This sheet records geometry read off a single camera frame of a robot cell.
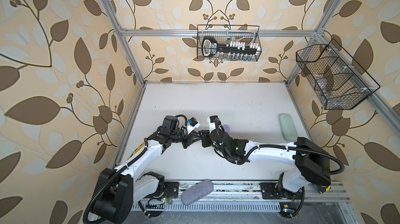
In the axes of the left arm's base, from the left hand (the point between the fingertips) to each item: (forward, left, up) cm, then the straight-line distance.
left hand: (199, 134), depth 80 cm
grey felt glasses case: (-25, 0, -8) cm, 26 cm away
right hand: (-1, 0, +2) cm, 2 cm away
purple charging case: (+10, -16, -10) cm, 21 cm away
